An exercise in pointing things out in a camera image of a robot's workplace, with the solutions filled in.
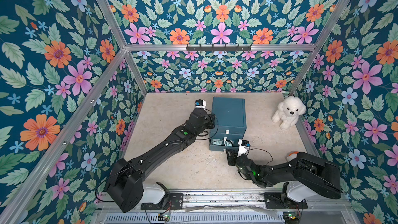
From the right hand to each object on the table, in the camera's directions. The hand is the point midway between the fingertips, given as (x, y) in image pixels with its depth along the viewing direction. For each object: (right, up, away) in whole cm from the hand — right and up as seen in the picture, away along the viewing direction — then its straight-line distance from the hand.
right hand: (226, 152), depth 84 cm
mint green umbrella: (+1, +4, +3) cm, 5 cm away
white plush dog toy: (+37, +23, +6) cm, 44 cm away
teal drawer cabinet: (+1, +17, -6) cm, 18 cm away
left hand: (-6, +19, -5) cm, 21 cm away
